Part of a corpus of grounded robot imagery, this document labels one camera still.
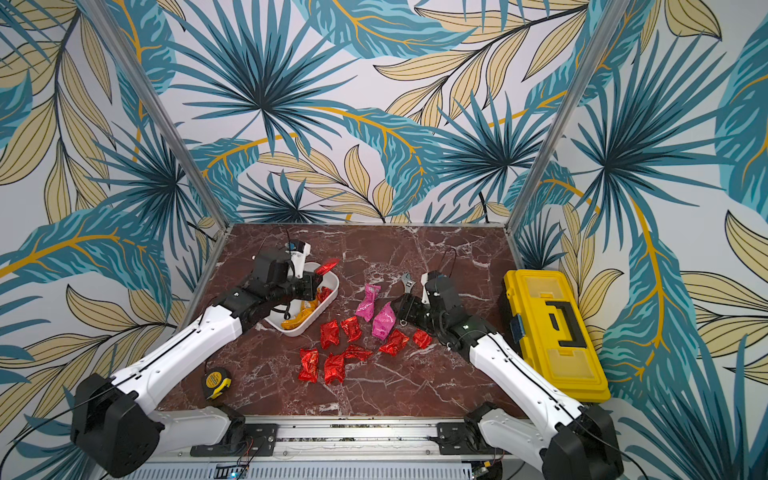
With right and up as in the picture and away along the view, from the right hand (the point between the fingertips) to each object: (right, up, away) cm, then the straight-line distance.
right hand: (398, 306), depth 79 cm
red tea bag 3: (-12, -14, +6) cm, 20 cm away
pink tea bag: (-9, -3, +13) cm, 17 cm away
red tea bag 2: (-17, -17, +3) cm, 25 cm away
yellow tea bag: (-28, -2, +13) cm, 31 cm away
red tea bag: (-25, -17, +4) cm, 30 cm away
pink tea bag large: (-4, -7, +13) cm, 15 cm away
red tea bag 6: (0, -11, +7) cm, 13 cm away
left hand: (-21, +6, +1) cm, 22 cm away
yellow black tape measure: (-48, -20, 0) cm, 52 cm away
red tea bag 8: (-18, +11, +2) cm, 21 cm away
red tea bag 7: (+7, -11, +9) cm, 16 cm away
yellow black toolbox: (+39, -6, -4) cm, 40 cm away
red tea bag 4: (-20, -10, +10) cm, 24 cm away
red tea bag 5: (-14, -8, +11) cm, 20 cm away
